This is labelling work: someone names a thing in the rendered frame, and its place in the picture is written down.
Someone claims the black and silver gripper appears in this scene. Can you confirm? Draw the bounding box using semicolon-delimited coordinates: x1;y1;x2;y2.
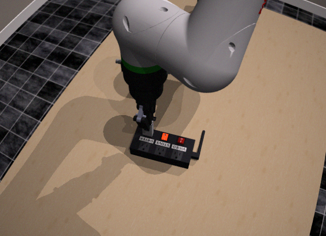
129;84;164;137

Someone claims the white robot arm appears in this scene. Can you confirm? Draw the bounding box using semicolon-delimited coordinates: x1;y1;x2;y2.
112;0;266;93

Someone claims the black power strip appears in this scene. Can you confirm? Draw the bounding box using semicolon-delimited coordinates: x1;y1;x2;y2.
129;126;205;169

